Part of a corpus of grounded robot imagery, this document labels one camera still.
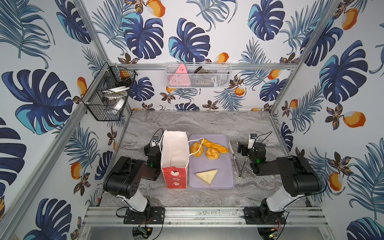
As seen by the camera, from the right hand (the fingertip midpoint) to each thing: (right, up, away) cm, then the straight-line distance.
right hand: (247, 142), depth 96 cm
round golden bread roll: (-34, -4, 0) cm, 34 cm away
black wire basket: (-87, +42, -3) cm, 96 cm away
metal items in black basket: (-78, +25, -14) cm, 84 cm away
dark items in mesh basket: (-22, +39, -4) cm, 45 cm away
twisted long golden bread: (-26, -1, +4) cm, 26 cm away
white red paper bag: (-46, -4, -6) cm, 46 cm away
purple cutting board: (-17, -20, -10) cm, 28 cm away
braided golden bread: (-23, -7, -4) cm, 25 cm away
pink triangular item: (-43, +39, -7) cm, 58 cm away
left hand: (-58, 0, -3) cm, 58 cm away
